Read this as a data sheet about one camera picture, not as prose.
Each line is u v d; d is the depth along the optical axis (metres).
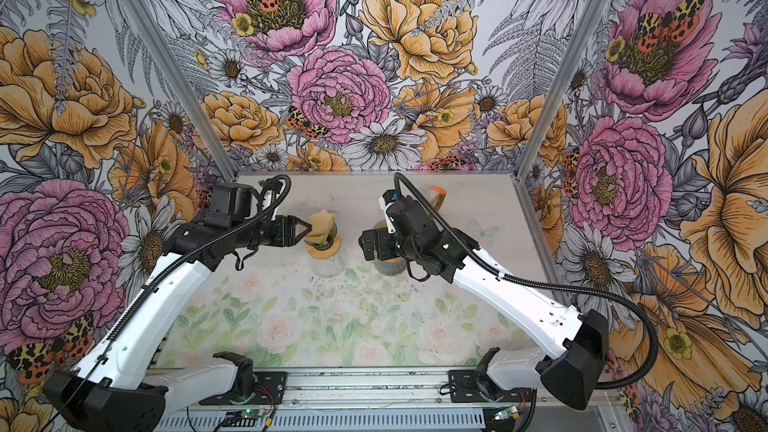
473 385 0.75
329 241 0.87
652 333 0.41
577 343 0.39
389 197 0.65
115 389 0.38
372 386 0.76
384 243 0.64
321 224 0.85
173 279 0.45
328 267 0.94
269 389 0.73
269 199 0.64
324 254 0.87
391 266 0.90
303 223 0.69
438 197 1.02
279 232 0.63
